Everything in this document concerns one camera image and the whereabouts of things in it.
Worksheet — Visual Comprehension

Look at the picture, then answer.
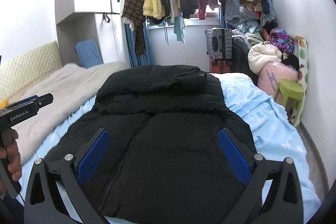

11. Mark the red suitcase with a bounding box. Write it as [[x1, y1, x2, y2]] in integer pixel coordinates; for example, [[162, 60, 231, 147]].
[[210, 59, 232, 74]]

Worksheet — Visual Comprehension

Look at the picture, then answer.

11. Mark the grey hard suitcase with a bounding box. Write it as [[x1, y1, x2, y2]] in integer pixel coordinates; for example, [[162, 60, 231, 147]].
[[205, 28, 232, 60]]

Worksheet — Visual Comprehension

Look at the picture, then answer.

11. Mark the green plastic stool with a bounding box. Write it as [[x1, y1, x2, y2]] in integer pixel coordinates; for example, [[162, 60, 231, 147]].
[[273, 79, 305, 113]]

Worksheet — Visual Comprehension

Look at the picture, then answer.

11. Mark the cream padded headboard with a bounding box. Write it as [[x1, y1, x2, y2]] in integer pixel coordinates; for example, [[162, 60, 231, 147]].
[[1, 42, 63, 103]]

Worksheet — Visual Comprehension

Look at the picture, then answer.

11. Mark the brown plaid coat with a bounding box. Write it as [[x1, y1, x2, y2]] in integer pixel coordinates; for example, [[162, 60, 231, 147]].
[[122, 0, 148, 57]]

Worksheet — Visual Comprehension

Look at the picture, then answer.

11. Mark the person left hand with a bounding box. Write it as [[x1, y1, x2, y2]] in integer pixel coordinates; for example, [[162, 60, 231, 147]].
[[1, 129, 22, 181]]

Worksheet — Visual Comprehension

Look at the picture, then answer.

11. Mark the blue curtain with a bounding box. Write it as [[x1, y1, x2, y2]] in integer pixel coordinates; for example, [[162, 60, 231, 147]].
[[122, 17, 155, 67]]

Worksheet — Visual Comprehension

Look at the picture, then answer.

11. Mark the blue folded cushion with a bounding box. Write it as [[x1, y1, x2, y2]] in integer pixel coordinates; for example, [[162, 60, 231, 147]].
[[75, 40, 103, 68]]

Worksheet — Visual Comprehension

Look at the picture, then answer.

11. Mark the light blue bed sheet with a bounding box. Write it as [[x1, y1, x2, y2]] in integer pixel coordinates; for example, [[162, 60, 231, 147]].
[[19, 73, 321, 223]]

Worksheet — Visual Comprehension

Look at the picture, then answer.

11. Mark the black puffer jacket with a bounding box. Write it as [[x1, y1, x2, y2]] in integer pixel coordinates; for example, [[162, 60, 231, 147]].
[[45, 65, 256, 223]]

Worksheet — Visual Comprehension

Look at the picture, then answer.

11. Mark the purple patterned jacket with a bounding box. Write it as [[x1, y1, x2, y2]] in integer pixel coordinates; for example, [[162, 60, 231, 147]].
[[269, 27, 294, 55]]

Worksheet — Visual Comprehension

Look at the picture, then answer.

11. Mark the grey blanket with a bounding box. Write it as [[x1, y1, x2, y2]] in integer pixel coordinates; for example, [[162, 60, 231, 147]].
[[14, 61, 128, 164]]

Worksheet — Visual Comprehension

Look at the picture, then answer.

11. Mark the cream puffer coat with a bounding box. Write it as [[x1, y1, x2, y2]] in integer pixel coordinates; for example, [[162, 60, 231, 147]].
[[248, 43, 282, 75]]

